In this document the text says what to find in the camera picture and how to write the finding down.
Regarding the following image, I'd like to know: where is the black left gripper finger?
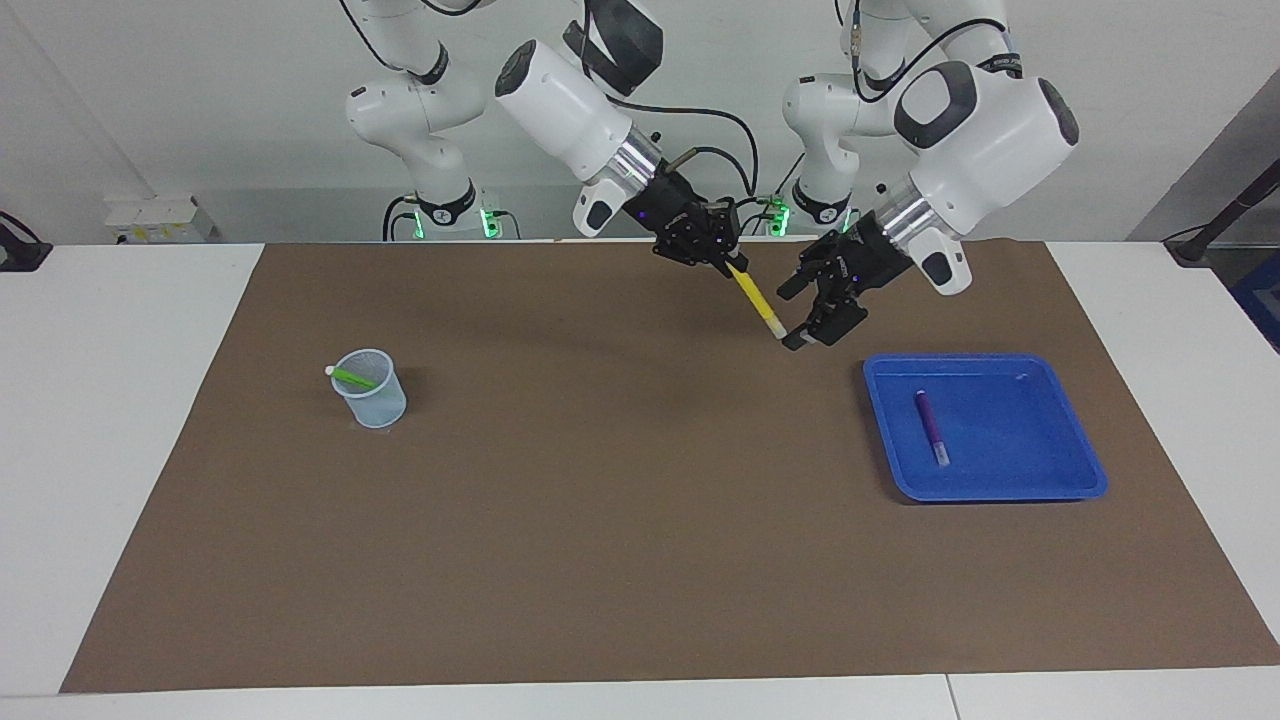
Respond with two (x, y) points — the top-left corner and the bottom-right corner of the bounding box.
(777, 252), (833, 302)
(782, 295), (869, 352)

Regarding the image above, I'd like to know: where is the yellow marker pen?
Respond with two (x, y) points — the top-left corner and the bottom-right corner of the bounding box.
(725, 262), (788, 342)

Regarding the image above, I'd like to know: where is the purple marker pen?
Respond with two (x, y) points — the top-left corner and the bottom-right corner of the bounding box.
(914, 390), (951, 468)

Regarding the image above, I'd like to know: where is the blue plastic tray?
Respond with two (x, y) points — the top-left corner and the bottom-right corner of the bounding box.
(862, 352), (1109, 503)

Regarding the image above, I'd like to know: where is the brown table mat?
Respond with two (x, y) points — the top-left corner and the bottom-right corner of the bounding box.
(60, 238), (1280, 694)

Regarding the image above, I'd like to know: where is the black stand pole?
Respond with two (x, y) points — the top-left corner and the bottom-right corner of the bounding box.
(1165, 158), (1280, 267)

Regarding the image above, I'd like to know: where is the clear plastic cup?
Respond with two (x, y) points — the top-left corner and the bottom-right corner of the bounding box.
(331, 348), (408, 430)

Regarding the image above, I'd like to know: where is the blue crate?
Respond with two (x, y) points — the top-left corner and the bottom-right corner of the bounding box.
(1228, 250), (1280, 353)

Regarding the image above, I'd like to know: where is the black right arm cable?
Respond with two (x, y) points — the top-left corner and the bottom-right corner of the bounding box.
(575, 0), (761, 207)

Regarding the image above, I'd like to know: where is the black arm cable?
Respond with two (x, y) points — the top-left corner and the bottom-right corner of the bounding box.
(575, 0), (761, 207)
(848, 0), (1013, 103)

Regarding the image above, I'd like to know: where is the black left base cable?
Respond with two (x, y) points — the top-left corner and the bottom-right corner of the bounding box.
(745, 150), (863, 238)

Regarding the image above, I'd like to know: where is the black base cable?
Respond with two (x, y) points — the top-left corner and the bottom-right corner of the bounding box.
(745, 150), (863, 238)
(382, 195), (521, 242)

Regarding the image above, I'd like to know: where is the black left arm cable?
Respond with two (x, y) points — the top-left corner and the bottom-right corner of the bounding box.
(848, 0), (1013, 103)

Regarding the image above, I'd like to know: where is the black right base cable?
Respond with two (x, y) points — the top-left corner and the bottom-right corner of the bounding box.
(382, 195), (521, 242)

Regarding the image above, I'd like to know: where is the black clamp mount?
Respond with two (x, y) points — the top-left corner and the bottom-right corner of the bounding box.
(0, 210), (53, 273)

